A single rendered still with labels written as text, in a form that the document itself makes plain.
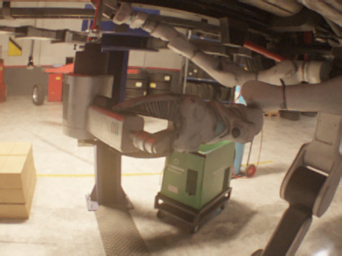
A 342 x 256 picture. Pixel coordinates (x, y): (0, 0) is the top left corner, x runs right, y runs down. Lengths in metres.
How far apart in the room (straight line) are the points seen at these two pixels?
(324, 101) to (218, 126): 0.28
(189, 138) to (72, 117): 0.21
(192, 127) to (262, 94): 0.25
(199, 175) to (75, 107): 1.60
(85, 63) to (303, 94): 0.47
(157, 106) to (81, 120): 0.13
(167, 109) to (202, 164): 1.52
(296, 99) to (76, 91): 0.47
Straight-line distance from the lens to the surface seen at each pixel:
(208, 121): 0.47
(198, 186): 1.99
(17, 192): 2.25
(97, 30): 0.46
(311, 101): 0.61
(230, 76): 1.11
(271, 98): 0.63
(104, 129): 0.38
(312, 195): 0.92
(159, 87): 8.16
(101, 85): 0.44
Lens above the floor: 1.34
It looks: 14 degrees down
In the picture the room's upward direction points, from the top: 6 degrees clockwise
